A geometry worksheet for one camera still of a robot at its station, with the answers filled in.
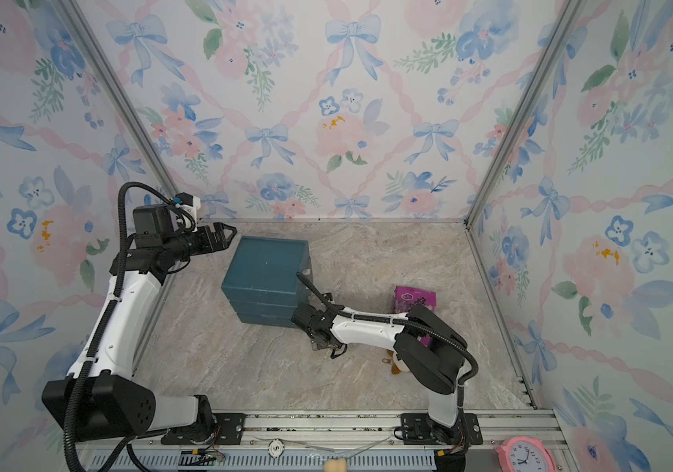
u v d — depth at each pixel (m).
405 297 0.92
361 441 0.73
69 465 0.34
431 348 0.48
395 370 0.84
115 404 0.39
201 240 0.67
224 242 0.69
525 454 0.69
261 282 0.77
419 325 0.48
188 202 0.67
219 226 0.69
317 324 0.65
